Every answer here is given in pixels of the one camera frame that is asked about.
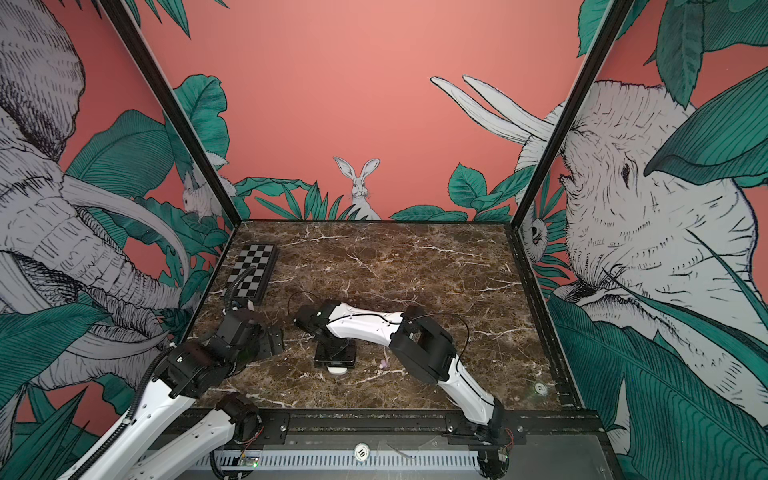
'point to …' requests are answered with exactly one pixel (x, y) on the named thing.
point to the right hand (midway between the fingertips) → (326, 370)
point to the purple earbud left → (383, 364)
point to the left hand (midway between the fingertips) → (269, 334)
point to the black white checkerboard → (263, 257)
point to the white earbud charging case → (337, 370)
